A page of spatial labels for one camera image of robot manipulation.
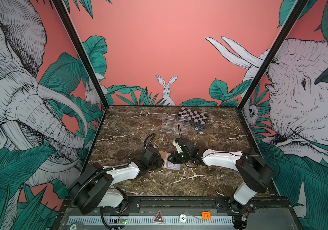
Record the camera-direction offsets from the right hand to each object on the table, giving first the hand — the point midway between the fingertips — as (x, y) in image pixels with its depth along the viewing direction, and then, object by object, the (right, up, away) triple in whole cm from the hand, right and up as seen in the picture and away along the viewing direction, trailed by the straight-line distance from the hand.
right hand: (167, 159), depth 84 cm
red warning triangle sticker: (-4, -26, -14) cm, 29 cm away
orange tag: (+19, -24, -14) cm, 34 cm away
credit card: (+1, -5, +4) cm, 6 cm away
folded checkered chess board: (+22, +25, +26) cm, 42 cm away
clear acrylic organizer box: (+2, +21, +25) cm, 33 cm away
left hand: (-1, -1, +3) cm, 4 cm away
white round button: (+8, -26, -14) cm, 30 cm away
